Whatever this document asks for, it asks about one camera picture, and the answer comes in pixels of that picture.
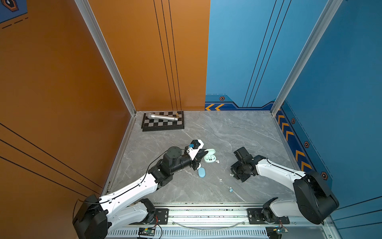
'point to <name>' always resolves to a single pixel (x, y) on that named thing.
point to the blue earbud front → (231, 189)
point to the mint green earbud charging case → (210, 157)
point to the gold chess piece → (177, 116)
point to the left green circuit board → (146, 231)
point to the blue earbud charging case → (202, 172)
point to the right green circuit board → (275, 232)
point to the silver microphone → (153, 116)
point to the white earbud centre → (218, 161)
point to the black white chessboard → (149, 124)
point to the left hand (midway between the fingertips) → (207, 149)
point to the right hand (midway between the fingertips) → (229, 172)
